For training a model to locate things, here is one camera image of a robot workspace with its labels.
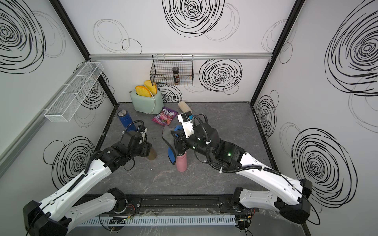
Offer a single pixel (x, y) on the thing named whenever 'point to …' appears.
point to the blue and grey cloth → (169, 136)
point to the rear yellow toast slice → (152, 87)
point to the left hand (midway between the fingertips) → (145, 143)
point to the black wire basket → (161, 73)
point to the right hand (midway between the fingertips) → (174, 131)
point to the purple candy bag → (165, 116)
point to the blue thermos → (126, 120)
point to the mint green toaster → (151, 105)
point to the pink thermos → (181, 162)
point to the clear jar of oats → (184, 107)
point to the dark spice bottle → (176, 77)
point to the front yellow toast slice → (143, 91)
